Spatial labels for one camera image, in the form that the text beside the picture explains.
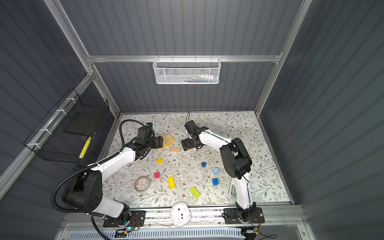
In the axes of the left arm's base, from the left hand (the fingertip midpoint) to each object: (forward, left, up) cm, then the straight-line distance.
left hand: (157, 139), depth 91 cm
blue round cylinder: (-13, -28, -11) cm, 33 cm away
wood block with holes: (-1, -10, -11) cm, 15 cm away
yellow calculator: (+6, -5, -9) cm, 12 cm away
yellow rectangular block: (-22, -8, -11) cm, 26 cm away
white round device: (-40, -14, -9) cm, 43 cm away
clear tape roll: (-22, +8, -12) cm, 27 cm away
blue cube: (-24, -34, -12) cm, 43 cm away
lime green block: (-29, -22, -11) cm, 38 cm away
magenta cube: (-18, 0, -12) cm, 22 cm away
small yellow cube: (-9, 0, -11) cm, 14 cm away
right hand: (-1, -21, -8) cm, 23 cm away
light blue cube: (-18, -35, -10) cm, 41 cm away
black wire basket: (-5, +38, +16) cm, 42 cm away
